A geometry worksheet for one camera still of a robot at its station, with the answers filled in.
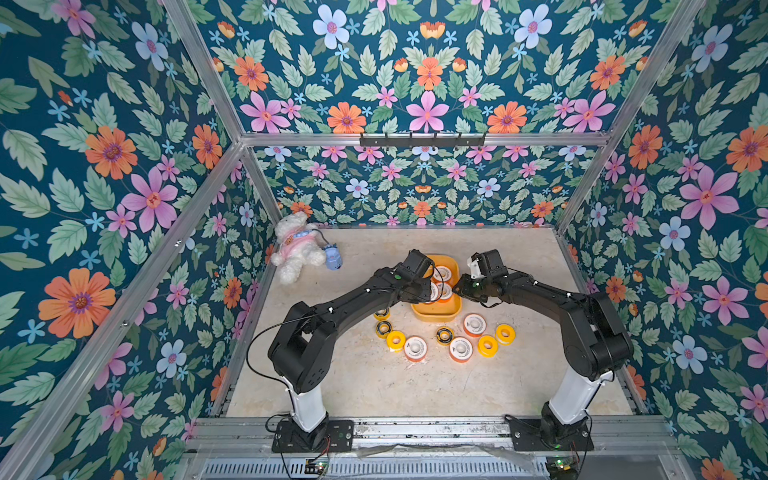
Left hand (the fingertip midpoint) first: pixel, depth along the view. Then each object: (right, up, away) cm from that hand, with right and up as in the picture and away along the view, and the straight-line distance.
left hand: (429, 289), depth 88 cm
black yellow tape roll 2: (-14, -13, +4) cm, 20 cm away
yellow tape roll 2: (+17, -17, 0) cm, 24 cm away
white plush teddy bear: (-45, +14, +15) cm, 50 cm away
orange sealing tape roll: (+5, +4, +14) cm, 15 cm away
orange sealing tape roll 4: (-4, -18, 0) cm, 18 cm away
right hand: (+9, 0, +7) cm, 11 cm away
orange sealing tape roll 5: (+10, -18, -1) cm, 20 cm away
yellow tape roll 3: (+24, -14, +2) cm, 28 cm away
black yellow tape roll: (-15, -9, +6) cm, 18 cm away
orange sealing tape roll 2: (+6, -2, +10) cm, 12 cm away
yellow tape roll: (-10, -15, +1) cm, 18 cm away
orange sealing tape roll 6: (+14, -12, +3) cm, 19 cm away
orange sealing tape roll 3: (+3, -2, +12) cm, 13 cm away
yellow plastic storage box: (+7, -8, +5) cm, 12 cm away
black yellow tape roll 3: (+5, -14, +2) cm, 15 cm away
